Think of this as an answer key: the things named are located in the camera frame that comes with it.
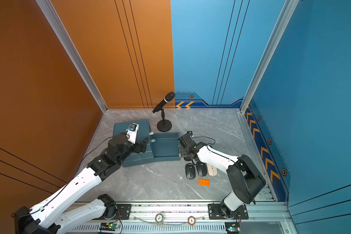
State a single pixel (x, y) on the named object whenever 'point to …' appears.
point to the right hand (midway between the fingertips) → (187, 150)
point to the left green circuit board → (107, 226)
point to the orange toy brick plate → (204, 182)
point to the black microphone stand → (164, 125)
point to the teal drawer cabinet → (143, 132)
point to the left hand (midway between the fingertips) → (140, 133)
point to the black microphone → (168, 97)
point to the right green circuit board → (232, 227)
